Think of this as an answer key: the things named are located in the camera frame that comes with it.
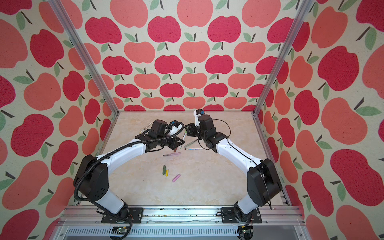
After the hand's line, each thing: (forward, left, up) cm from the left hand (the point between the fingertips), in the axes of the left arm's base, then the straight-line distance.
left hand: (185, 141), depth 84 cm
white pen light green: (-3, 0, +9) cm, 9 cm away
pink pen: (+2, +8, -17) cm, 19 cm away
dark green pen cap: (-11, +13, -16) cm, 23 cm away
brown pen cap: (+5, +7, -17) cm, 19 cm away
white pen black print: (+4, -1, -16) cm, 16 cm away
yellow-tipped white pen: (+25, +29, -16) cm, 42 cm away
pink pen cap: (-15, +6, -17) cm, 23 cm away
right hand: (+6, -2, +6) cm, 9 cm away
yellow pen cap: (-12, +11, -16) cm, 23 cm away
